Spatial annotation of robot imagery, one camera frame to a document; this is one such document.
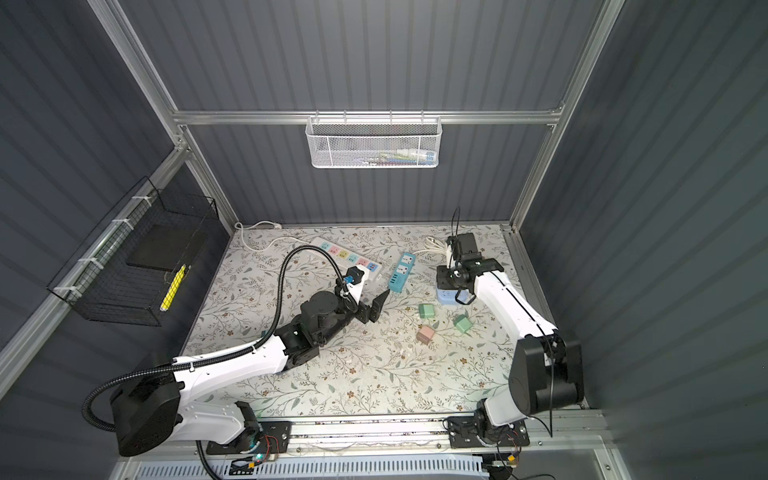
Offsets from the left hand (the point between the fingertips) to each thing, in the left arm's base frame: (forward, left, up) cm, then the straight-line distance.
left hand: (375, 282), depth 76 cm
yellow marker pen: (-4, +48, +4) cm, 48 cm away
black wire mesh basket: (+4, +60, +4) cm, 60 cm away
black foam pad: (+10, +53, +6) cm, 54 cm away
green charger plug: (+3, -16, -21) cm, 26 cm away
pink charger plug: (-5, -14, -21) cm, 26 cm away
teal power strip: (+18, -9, -20) cm, 29 cm away
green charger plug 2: (-2, -26, -21) cm, 34 cm away
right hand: (+7, -22, -10) cm, 25 cm away
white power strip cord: (+47, +41, -24) cm, 67 cm away
